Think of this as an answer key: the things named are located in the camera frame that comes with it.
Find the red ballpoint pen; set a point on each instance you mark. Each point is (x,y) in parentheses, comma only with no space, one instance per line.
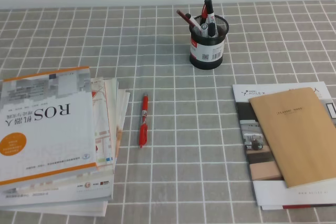
(144,126)

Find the red marker in holder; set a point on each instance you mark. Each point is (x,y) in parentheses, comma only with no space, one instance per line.
(203,15)

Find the white Agilex brochure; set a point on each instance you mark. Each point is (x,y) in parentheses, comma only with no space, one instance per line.
(269,186)

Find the black mesh pen holder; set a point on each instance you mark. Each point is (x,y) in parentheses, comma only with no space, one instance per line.
(207,53)

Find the book stack under textbook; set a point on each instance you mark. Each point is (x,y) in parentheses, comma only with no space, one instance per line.
(84,194)

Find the red wooden pencil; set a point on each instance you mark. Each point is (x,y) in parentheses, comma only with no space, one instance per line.
(185,18)

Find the white ROS textbook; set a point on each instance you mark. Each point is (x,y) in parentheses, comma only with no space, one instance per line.
(47,129)

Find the tan classic notebook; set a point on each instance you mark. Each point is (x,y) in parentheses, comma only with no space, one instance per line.
(300,134)

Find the black-capped short marker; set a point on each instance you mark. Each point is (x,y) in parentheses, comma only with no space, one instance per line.
(211,30)

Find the black-capped angled white marker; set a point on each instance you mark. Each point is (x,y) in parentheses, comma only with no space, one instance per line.
(197,27)

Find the grey silver pen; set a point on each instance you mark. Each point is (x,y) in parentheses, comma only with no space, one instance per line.
(204,30)

